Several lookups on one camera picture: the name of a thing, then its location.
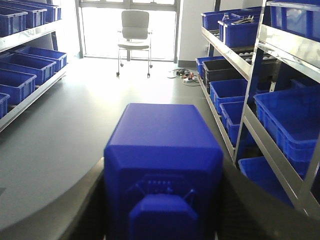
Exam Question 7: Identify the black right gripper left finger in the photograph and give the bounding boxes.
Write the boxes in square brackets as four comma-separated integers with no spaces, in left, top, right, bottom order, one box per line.
[0,157,107,240]

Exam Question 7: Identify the steel roller rack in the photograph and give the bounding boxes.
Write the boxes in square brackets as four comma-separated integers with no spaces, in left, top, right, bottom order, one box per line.
[233,0,320,222]

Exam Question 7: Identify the blue plastic bin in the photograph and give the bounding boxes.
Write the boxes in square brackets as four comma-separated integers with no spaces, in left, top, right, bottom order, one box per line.
[238,156,295,208]
[289,77,320,90]
[253,84,320,179]
[269,0,320,43]

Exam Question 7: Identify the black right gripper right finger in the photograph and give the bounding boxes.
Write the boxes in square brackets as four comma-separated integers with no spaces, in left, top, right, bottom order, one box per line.
[214,159,320,240]

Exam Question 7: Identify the blue plastic box slanted corners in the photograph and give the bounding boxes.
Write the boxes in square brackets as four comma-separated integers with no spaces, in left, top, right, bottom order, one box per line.
[103,103,225,240]

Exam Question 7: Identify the black plastic bin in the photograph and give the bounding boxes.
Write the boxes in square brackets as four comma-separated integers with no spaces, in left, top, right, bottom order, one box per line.
[202,59,242,90]

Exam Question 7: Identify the row of blue bins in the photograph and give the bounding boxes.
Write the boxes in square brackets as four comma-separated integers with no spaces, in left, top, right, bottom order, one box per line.
[195,6,263,148]
[0,0,68,120]

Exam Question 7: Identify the grey office chair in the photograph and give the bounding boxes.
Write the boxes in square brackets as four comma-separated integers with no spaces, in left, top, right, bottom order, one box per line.
[115,9,154,78]

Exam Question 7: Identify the floor cable tangle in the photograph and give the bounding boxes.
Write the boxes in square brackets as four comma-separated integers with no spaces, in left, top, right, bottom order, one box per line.
[166,67,201,87]

